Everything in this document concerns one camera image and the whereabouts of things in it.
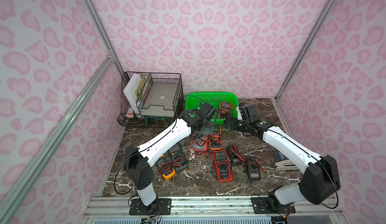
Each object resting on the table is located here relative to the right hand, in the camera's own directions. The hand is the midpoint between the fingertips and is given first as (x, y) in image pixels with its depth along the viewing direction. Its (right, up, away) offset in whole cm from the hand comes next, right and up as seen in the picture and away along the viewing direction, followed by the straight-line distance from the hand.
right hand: (229, 122), depth 84 cm
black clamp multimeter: (+13, -25, -3) cm, 28 cm away
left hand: (-14, -1, -4) cm, 15 cm away
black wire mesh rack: (-51, +17, +17) cm, 57 cm away
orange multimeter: (+2, +7, +22) cm, 23 cm away
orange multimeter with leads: (-7, -13, +7) cm, 16 cm away
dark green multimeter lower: (-28, -20, +2) cm, 35 cm away
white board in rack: (-57, +18, +4) cm, 60 cm away
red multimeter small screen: (-4, -24, -3) cm, 24 cm away
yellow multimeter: (-36, -24, -3) cm, 43 cm away
